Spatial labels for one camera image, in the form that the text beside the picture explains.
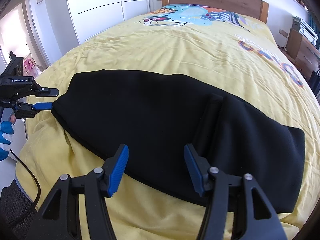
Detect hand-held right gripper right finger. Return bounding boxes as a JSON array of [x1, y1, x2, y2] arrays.
[[184, 144, 288, 240]]

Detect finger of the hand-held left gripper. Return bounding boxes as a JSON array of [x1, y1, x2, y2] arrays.
[[15, 101, 54, 119], [31, 87, 59, 98]]

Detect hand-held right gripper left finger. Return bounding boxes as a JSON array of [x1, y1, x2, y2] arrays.
[[26, 144, 129, 240]]

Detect black pants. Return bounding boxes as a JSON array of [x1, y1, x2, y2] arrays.
[[51, 69, 306, 214]]

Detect person's left hand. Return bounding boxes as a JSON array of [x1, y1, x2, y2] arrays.
[[0, 115, 17, 162]]

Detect white wardrobe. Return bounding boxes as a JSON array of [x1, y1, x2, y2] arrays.
[[64, 0, 150, 46]]

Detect dark grey woven cloth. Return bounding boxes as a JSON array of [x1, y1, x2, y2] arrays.
[[0, 185, 38, 240]]

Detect yellow printed blanket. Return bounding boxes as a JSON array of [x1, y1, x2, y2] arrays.
[[15, 4, 317, 240]]

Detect black bag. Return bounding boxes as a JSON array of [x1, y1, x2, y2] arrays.
[[309, 69, 320, 93]]

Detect wooden dresser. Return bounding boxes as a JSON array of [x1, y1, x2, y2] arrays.
[[285, 28, 320, 80]]

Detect white printer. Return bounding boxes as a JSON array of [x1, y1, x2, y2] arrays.
[[291, 16, 319, 47]]

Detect teal curtain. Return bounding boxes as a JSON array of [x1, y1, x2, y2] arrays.
[[308, 11, 320, 34]]

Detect black cable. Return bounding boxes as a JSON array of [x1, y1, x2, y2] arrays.
[[9, 149, 42, 209]]

